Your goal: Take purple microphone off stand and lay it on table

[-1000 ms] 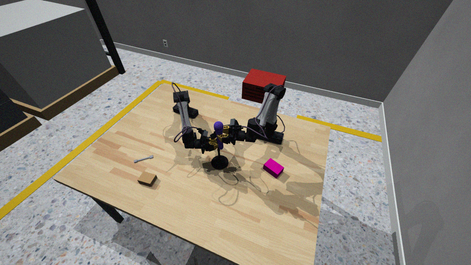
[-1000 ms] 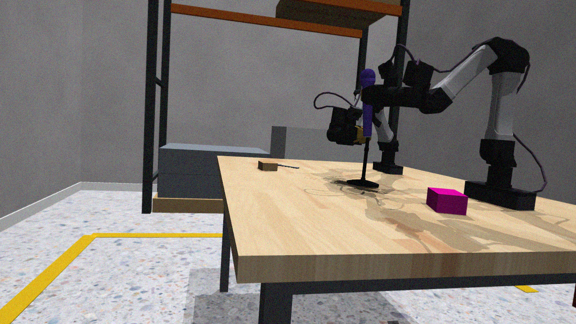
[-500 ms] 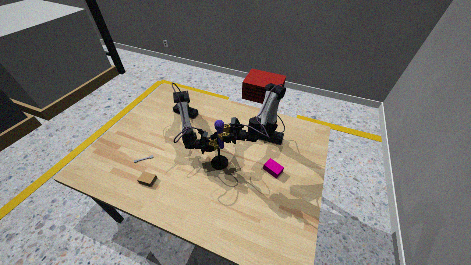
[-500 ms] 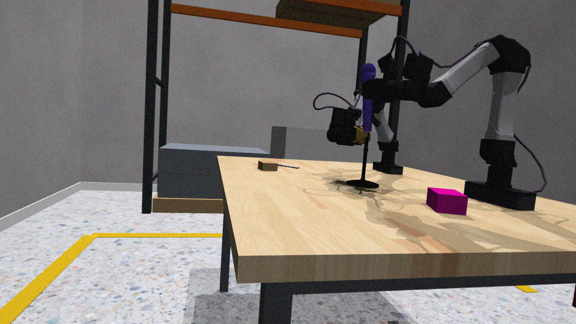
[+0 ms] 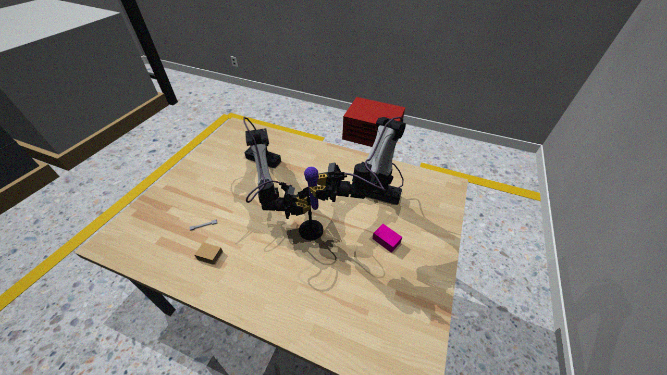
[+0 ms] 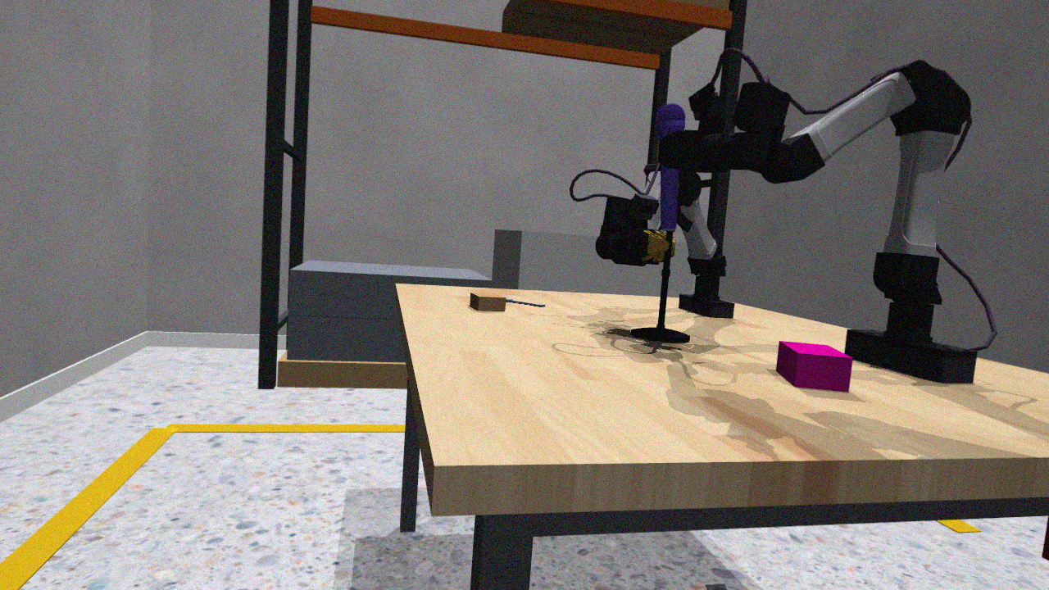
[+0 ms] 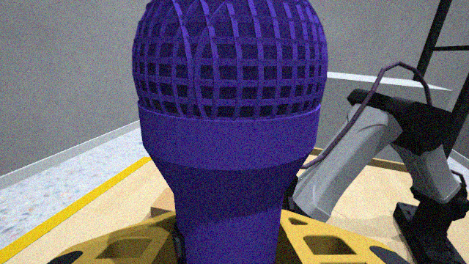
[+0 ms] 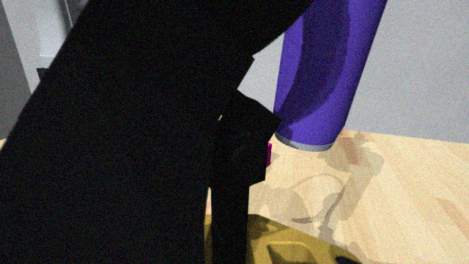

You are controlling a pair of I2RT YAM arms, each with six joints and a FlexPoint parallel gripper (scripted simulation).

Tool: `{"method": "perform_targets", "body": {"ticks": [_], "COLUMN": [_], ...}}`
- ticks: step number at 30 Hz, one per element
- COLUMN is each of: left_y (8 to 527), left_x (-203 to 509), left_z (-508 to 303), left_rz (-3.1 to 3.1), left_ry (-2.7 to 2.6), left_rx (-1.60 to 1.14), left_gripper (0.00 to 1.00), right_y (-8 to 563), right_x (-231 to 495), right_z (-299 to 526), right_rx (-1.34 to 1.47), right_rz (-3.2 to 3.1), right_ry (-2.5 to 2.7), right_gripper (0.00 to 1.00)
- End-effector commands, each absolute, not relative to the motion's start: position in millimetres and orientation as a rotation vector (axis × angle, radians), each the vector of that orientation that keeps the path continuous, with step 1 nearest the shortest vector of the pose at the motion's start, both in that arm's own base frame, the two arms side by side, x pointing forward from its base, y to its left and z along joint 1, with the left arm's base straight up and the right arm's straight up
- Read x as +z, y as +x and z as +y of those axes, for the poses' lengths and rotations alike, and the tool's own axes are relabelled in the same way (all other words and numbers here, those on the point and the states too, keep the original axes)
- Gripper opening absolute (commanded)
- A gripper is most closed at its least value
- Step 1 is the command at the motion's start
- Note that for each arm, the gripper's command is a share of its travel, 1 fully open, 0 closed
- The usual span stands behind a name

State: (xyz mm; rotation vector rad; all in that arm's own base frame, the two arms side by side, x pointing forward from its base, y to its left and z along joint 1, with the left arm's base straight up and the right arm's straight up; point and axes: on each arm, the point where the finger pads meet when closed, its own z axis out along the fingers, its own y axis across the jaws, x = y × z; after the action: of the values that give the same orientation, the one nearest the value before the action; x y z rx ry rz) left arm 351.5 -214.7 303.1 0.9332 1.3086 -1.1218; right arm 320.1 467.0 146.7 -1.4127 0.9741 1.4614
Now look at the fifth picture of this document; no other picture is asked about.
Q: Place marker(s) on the purple microphone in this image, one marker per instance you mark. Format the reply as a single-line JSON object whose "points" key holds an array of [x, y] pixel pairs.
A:
{"points": [[311, 176]]}

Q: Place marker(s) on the purple box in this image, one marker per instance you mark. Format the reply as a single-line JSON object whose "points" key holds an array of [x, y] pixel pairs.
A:
{"points": [[387, 238]]}

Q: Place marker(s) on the brown flat block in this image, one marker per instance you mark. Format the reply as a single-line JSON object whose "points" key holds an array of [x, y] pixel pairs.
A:
{"points": [[208, 252]]}

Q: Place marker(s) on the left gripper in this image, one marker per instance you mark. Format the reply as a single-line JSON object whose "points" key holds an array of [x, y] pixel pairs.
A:
{"points": [[328, 188]]}

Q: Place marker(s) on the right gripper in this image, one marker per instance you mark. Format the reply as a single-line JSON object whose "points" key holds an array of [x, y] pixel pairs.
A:
{"points": [[296, 206]]}

